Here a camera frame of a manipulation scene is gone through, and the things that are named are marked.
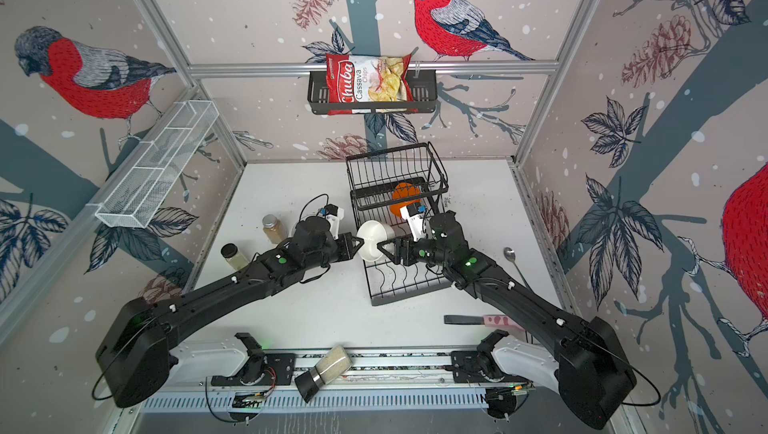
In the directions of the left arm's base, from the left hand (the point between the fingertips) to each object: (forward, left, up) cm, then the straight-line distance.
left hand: (365, 243), depth 78 cm
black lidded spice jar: (+1, +39, -8) cm, 40 cm away
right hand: (-3, -4, +1) cm, 5 cm away
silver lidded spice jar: (+11, +30, -10) cm, 33 cm away
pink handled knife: (-16, -34, -15) cm, 40 cm away
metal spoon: (+4, -45, -17) cm, 48 cm away
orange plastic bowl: (+29, -12, -13) cm, 33 cm away
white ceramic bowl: (+4, -2, -2) cm, 5 cm away
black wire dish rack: (+20, -4, +1) cm, 21 cm away
